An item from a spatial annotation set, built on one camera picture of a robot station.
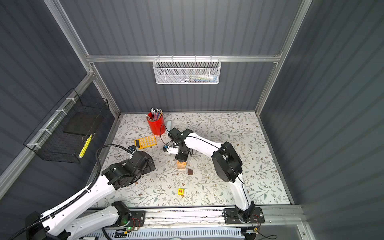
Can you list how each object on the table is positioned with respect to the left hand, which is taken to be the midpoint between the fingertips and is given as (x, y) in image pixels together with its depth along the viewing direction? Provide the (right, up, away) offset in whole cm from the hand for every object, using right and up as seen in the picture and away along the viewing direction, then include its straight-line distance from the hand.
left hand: (147, 164), depth 78 cm
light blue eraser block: (+6, +21, +30) cm, 37 cm away
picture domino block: (+17, -3, +11) cm, 21 cm away
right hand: (+18, +1, +13) cm, 22 cm away
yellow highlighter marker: (-26, +11, -8) cm, 29 cm away
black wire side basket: (-38, +15, -6) cm, 41 cm away
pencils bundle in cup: (-3, +28, +24) cm, 37 cm away
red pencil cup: (0, +20, +24) cm, 31 cm away
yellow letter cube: (+17, -16, +3) cm, 24 cm away
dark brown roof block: (+22, -7, +11) cm, 26 cm away
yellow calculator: (-9, +9, +24) cm, 27 cm away
